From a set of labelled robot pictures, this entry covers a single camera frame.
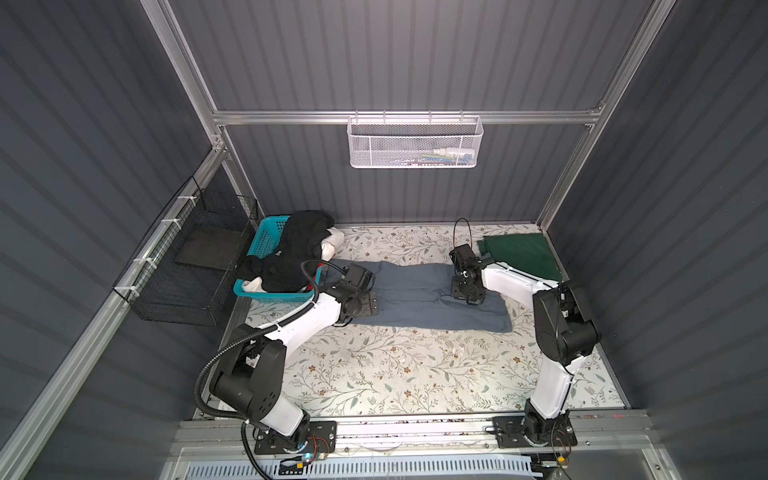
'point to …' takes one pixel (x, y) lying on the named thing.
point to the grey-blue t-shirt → (420, 296)
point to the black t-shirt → (279, 269)
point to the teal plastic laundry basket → (265, 243)
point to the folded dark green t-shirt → (529, 253)
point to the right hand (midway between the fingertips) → (464, 294)
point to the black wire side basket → (189, 268)
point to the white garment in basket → (330, 247)
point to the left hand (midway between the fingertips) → (360, 306)
